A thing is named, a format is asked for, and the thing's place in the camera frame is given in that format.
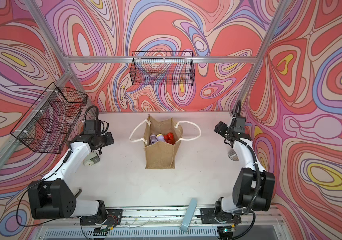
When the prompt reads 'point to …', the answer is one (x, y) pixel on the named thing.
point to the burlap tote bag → (161, 141)
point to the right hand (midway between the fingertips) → (220, 131)
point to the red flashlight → (169, 138)
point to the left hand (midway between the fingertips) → (111, 139)
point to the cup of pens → (232, 155)
